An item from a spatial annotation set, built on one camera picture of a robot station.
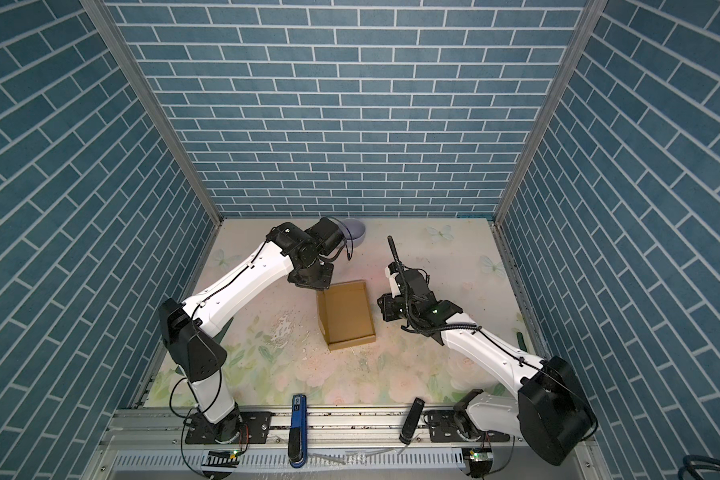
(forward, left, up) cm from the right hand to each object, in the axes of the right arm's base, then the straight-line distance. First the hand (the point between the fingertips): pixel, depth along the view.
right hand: (378, 297), depth 83 cm
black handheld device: (-28, -10, -11) cm, 32 cm away
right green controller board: (-33, -28, -18) cm, 47 cm away
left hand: (0, +15, +5) cm, 16 cm away
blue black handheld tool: (-34, +17, -11) cm, 40 cm away
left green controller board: (-39, +35, -16) cm, 55 cm away
